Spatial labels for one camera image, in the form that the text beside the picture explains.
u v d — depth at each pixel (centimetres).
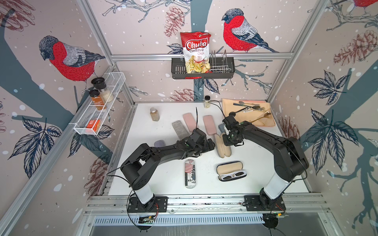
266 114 110
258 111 114
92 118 71
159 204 73
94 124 64
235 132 67
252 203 73
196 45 82
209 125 106
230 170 83
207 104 116
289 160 47
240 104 118
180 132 100
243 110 114
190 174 80
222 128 98
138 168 45
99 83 71
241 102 120
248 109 115
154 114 104
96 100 71
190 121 109
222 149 92
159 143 95
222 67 95
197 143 70
